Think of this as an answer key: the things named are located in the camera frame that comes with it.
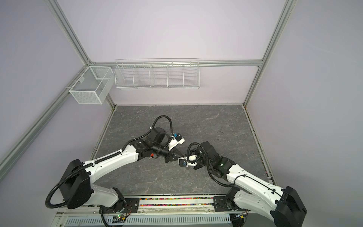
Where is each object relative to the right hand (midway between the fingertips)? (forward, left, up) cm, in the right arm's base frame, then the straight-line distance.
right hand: (188, 151), depth 78 cm
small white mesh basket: (+44, +66, +13) cm, 81 cm away
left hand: (-6, +3, +2) cm, 7 cm away
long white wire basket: (+51, +21, +18) cm, 58 cm away
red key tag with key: (-8, +16, +14) cm, 23 cm away
